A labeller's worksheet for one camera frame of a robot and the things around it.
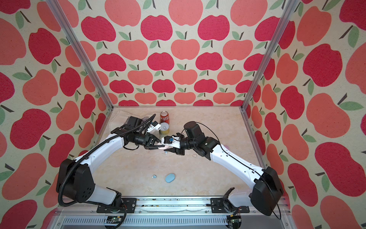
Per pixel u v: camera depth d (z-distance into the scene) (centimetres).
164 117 101
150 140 68
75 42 82
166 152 69
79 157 47
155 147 71
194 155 92
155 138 69
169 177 83
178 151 63
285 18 73
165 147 69
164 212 73
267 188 40
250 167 44
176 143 61
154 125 73
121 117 106
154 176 84
